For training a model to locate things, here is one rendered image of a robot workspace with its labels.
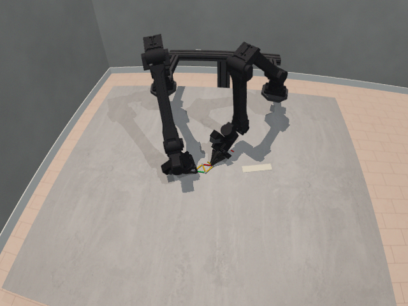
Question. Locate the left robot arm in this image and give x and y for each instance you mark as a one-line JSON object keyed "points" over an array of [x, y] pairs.
{"points": [[239, 65]]}

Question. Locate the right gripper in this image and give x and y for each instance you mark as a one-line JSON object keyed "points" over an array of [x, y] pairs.
{"points": [[188, 161]]}

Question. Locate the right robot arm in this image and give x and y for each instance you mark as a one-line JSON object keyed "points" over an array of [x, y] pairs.
{"points": [[173, 145]]}

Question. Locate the cream flat bar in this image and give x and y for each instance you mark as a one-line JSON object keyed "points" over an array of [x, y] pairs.
{"points": [[259, 167]]}

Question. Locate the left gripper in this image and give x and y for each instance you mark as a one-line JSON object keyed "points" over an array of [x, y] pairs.
{"points": [[218, 154]]}

